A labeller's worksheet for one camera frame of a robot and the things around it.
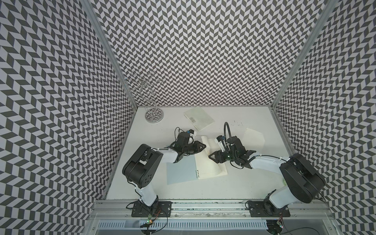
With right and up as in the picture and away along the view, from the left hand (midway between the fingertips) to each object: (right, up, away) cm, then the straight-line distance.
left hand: (205, 147), depth 90 cm
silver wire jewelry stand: (-43, +42, +14) cm, 62 cm away
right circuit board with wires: (+32, -33, -22) cm, 51 cm away
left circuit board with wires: (-26, -33, -21) cm, 47 cm away
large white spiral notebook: (-10, -11, -5) cm, 16 cm away
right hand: (+4, -6, -3) cm, 7 cm away
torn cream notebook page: (+33, +3, +8) cm, 34 cm away
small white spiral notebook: (-4, +19, +21) cm, 28 cm away
